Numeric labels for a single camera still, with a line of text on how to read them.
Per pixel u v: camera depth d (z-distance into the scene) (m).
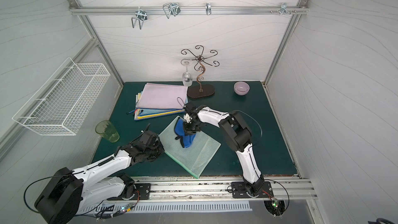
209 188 0.76
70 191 0.40
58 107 0.67
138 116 1.01
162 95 1.13
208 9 0.78
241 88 1.15
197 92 1.14
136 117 1.01
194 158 0.84
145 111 1.05
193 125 0.82
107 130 0.90
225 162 0.84
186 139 0.88
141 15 0.78
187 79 0.96
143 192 0.73
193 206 0.70
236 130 0.57
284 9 0.76
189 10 0.79
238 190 0.73
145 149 0.66
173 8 0.77
